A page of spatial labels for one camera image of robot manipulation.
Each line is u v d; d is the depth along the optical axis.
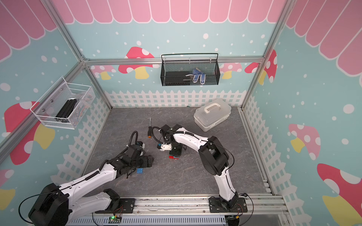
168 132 0.67
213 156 0.52
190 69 0.95
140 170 0.85
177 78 0.90
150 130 1.06
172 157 0.89
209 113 1.02
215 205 0.74
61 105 0.72
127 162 0.65
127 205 0.75
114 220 0.73
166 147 0.82
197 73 0.89
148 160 0.78
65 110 0.70
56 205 0.40
